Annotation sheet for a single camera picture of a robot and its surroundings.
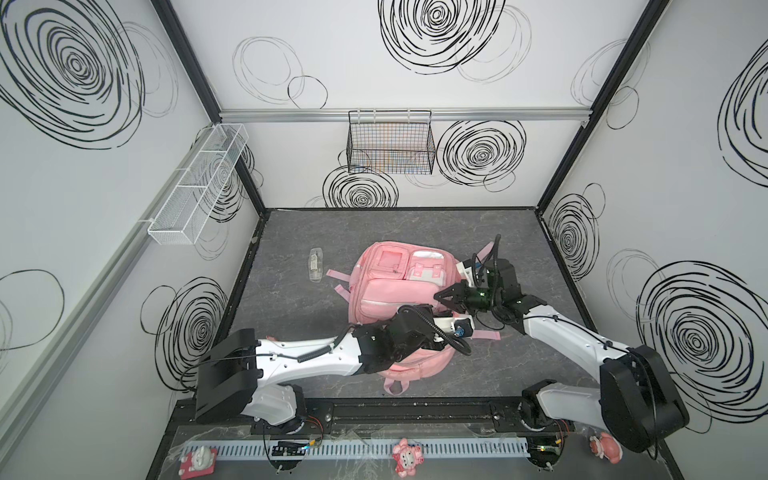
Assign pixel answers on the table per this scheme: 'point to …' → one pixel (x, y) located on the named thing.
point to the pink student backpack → (386, 276)
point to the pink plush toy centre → (406, 457)
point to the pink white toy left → (198, 463)
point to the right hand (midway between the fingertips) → (434, 300)
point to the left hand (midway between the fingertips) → (451, 308)
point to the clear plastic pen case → (315, 265)
